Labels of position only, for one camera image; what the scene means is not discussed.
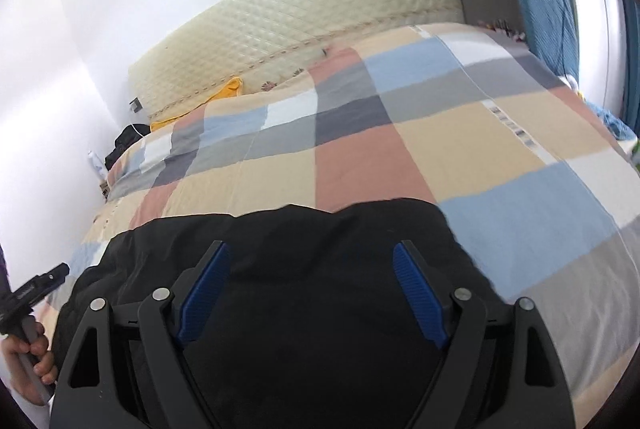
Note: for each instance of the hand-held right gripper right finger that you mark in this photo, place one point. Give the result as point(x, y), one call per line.
point(417, 294)

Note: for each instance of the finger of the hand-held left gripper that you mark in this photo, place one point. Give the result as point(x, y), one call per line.
point(55, 275)

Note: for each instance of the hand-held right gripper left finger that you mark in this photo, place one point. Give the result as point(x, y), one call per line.
point(202, 294)

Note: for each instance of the black puffer jacket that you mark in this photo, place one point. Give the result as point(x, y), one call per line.
point(300, 289)

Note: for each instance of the person's left hand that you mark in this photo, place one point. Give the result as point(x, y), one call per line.
point(35, 359)

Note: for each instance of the wooden nightstand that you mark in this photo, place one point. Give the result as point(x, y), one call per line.
point(104, 191)

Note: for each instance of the white spray bottle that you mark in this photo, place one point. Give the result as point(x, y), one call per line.
point(96, 161)

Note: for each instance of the black bag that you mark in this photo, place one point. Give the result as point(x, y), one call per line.
point(125, 144)

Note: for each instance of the plaid patchwork quilt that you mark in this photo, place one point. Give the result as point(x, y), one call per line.
point(425, 134)

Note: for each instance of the yellow pillow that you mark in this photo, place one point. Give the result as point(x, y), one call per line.
point(210, 104)

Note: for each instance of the floral cream pillow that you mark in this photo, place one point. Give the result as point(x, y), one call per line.
point(280, 76)

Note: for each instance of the blue towel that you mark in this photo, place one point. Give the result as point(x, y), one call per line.
point(612, 121)

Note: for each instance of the white plush toy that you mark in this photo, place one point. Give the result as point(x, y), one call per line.
point(574, 85)

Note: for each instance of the row of small bottles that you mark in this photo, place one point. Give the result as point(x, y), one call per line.
point(500, 29)

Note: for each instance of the cream quilted headboard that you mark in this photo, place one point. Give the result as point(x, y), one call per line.
point(300, 14)

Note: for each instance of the blue cloth covered chair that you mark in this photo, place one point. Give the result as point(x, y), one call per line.
point(547, 19)

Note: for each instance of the blue curtain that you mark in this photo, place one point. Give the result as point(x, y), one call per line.
point(631, 59)

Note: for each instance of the grey white wardrobe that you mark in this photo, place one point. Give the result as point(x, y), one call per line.
point(585, 9)

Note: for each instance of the dark wall socket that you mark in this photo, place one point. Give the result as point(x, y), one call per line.
point(135, 105)

